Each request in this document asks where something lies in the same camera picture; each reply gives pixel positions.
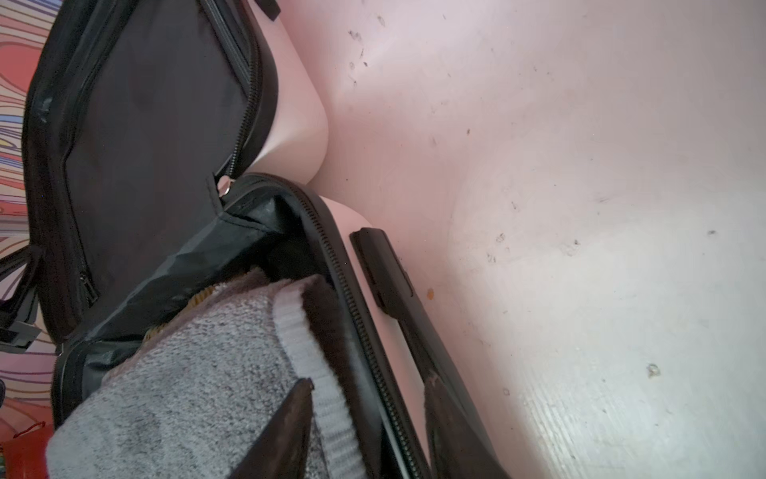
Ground black suitcase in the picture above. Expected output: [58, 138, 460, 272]
[1, 1, 498, 478]

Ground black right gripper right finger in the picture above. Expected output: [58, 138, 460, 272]
[424, 374, 509, 479]

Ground khaki shorts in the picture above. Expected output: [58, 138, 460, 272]
[143, 285, 215, 343]

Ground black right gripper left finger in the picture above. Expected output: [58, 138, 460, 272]
[229, 378, 313, 479]

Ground grey towel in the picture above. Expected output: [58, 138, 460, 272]
[46, 270, 367, 478]

